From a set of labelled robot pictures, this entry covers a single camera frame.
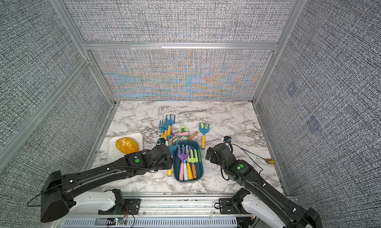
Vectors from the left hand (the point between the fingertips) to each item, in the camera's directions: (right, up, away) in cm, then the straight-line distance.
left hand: (176, 161), depth 76 cm
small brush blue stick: (+54, -3, +12) cm, 55 cm away
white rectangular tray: (-41, -1, +17) cm, 44 cm away
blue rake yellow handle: (-11, +15, +28) cm, 33 cm away
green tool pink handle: (+3, +12, +24) cm, 27 cm away
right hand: (+20, +5, +4) cm, 21 cm away
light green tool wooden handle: (+8, +10, +23) cm, 27 cm away
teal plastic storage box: (+9, +5, +19) cm, 22 cm away
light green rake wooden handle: (+9, -4, +14) cm, 17 cm away
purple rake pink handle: (+3, 0, +10) cm, 10 cm away
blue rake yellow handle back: (-7, +19, +31) cm, 37 cm away
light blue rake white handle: (+5, -7, +7) cm, 11 cm away
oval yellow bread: (-31, +5, +14) cm, 35 cm away
